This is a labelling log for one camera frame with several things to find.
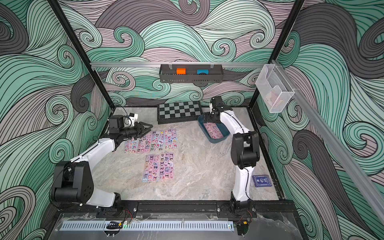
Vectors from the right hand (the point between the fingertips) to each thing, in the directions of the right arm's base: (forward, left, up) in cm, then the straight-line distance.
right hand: (212, 119), depth 98 cm
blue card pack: (-37, -25, -10) cm, 45 cm away
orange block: (+20, +20, +24) cm, 38 cm away
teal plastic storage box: (-6, -9, -7) cm, 13 cm away
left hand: (-12, +37, +9) cm, 40 cm away
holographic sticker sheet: (-10, +28, -10) cm, 32 cm away
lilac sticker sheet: (-29, +39, -11) cm, 49 cm away
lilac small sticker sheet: (-10, +37, -10) cm, 40 cm away
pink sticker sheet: (-1, -2, -11) cm, 11 cm away
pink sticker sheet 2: (-28, +30, -10) cm, 42 cm away
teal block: (+21, +4, +23) cm, 31 cm away
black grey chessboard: (+14, +24, -7) cm, 28 cm away
